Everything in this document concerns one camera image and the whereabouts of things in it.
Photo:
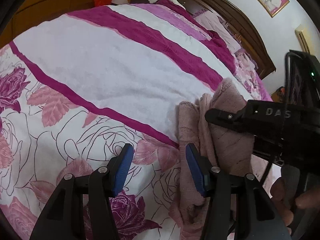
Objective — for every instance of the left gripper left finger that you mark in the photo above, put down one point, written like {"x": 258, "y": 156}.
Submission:
{"x": 63, "y": 216}

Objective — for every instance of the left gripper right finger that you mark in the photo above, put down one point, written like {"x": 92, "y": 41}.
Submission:
{"x": 236, "y": 204}

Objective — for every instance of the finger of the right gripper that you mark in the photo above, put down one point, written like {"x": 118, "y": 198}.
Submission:
{"x": 240, "y": 122}

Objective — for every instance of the pink knitted cardigan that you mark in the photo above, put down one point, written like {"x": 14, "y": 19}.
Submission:
{"x": 224, "y": 148}

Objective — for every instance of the person's right hand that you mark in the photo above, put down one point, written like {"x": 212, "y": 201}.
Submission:
{"x": 307, "y": 200}

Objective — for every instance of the purple ruffled pillow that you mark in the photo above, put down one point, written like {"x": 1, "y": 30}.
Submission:
{"x": 245, "y": 59}

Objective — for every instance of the light purple pillow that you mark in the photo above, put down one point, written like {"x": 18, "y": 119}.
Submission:
{"x": 211, "y": 21}

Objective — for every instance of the floral purple bed quilt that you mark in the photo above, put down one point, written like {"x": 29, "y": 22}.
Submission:
{"x": 76, "y": 89}

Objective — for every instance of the dark wooden headboard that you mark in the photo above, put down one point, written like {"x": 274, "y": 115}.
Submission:
{"x": 240, "y": 27}

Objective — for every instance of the wooden wardrobe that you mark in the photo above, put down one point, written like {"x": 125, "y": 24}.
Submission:
{"x": 33, "y": 12}

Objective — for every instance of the wall air conditioner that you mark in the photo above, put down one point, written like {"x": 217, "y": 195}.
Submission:
{"x": 304, "y": 39}

